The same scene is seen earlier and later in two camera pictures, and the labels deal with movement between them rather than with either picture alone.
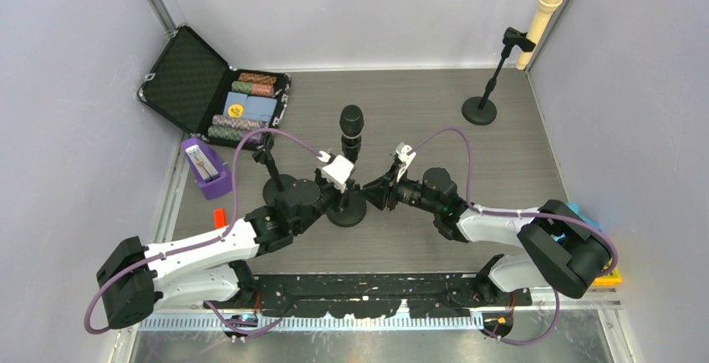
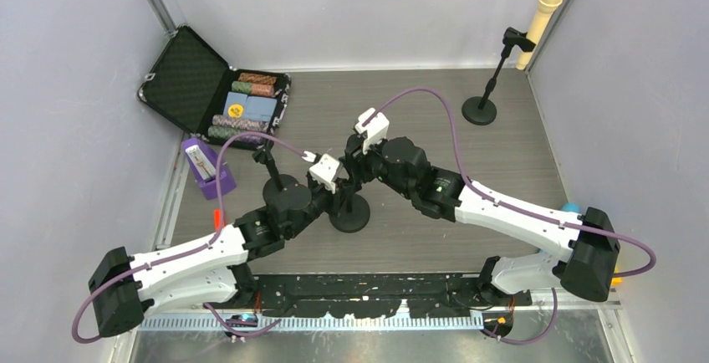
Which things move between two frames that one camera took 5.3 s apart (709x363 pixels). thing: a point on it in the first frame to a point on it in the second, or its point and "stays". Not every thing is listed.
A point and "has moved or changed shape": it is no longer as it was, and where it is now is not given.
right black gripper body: [405, 191] to [365, 168]
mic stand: [482, 109] stays
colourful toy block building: [612, 279] stays
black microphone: [351, 122] has moved or changed shape
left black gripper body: [330, 197] stays
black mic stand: [279, 189] stays
